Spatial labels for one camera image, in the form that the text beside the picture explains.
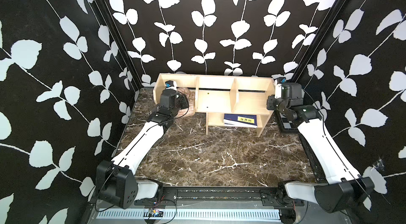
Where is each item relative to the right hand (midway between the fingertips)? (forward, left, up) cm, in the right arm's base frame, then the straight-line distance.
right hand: (268, 94), depth 77 cm
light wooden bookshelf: (+3, +25, -5) cm, 26 cm away
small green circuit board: (-46, +54, -31) cm, 78 cm away
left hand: (+2, +41, -2) cm, 41 cm away
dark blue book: (-5, +12, -16) cm, 21 cm away
